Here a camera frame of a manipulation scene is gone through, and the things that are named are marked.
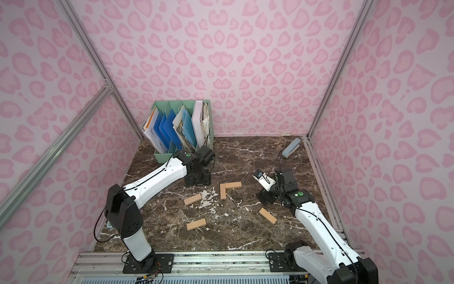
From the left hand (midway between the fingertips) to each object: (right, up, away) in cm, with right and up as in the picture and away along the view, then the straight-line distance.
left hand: (204, 181), depth 84 cm
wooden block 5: (+31, -17, +2) cm, 35 cm away
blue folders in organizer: (-23, +26, +14) cm, 38 cm away
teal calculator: (-45, -20, -1) cm, 49 cm away
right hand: (+29, -1, -2) cm, 29 cm away
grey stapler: (+50, +17, +25) cm, 59 cm away
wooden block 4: (+14, -4, +12) cm, 19 cm away
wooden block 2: (-7, -11, +8) cm, 15 cm away
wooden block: (+8, -7, +10) cm, 14 cm away
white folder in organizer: (-6, +28, +12) cm, 31 cm away
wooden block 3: (-4, -20, +1) cm, 20 cm away
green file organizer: (-17, +28, +9) cm, 34 cm away
